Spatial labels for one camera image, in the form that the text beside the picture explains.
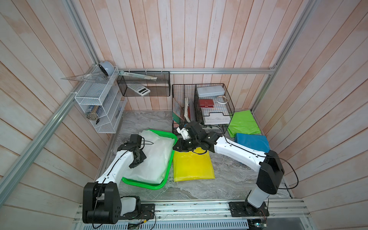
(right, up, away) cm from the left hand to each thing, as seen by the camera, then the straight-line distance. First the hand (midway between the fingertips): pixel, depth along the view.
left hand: (139, 161), depth 85 cm
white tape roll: (+54, +40, +15) cm, 69 cm away
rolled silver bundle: (-23, +27, -9) cm, 37 cm away
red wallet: (+43, +37, +10) cm, 58 cm away
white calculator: (-4, +48, +13) cm, 49 cm away
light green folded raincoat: (+74, +24, +24) cm, 81 cm away
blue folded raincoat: (+78, +10, +12) cm, 79 cm away
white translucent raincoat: (+11, +7, +3) cm, 13 cm away
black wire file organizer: (+28, +37, +22) cm, 51 cm away
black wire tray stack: (+47, +34, +10) cm, 59 cm away
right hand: (+21, +10, -8) cm, 24 cm away
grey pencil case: (+44, +47, +16) cm, 66 cm away
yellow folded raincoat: (+33, -4, +4) cm, 33 cm away
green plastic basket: (+14, -10, -12) cm, 21 cm away
